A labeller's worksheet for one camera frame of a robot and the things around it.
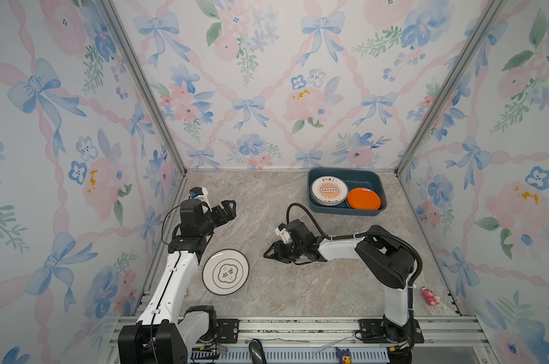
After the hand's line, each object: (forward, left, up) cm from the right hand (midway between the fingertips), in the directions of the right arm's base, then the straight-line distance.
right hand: (267, 256), depth 88 cm
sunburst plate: (+34, -28, 0) cm, 44 cm away
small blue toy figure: (-31, -25, 0) cm, 40 cm away
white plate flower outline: (-6, +16, -1) cm, 17 cm away
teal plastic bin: (+42, -42, 0) cm, 60 cm away
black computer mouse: (-31, +2, +3) cm, 31 cm away
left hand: (+11, +14, +19) cm, 26 cm away
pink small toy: (-14, -58, -2) cm, 59 cm away
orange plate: (+28, -43, +1) cm, 52 cm away
